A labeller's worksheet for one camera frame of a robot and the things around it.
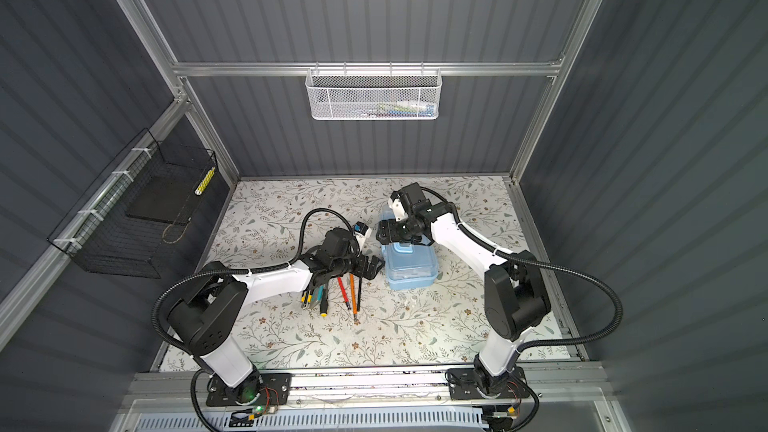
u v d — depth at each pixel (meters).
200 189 0.80
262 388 0.72
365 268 0.81
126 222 0.72
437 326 0.84
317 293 0.88
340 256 0.74
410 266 0.86
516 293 0.47
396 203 0.81
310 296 0.89
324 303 0.87
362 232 0.81
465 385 0.73
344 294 0.89
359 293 0.90
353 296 0.89
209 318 0.46
